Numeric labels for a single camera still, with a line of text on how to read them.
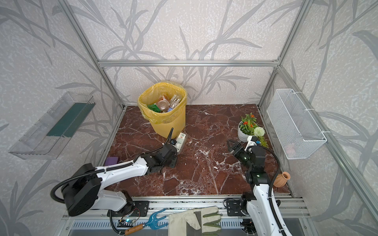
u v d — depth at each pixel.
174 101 0.89
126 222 0.72
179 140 0.88
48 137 0.65
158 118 0.80
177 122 0.89
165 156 0.66
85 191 0.41
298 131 0.62
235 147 0.71
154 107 0.90
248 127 0.88
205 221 0.70
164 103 0.84
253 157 0.62
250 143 0.72
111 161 0.89
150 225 0.69
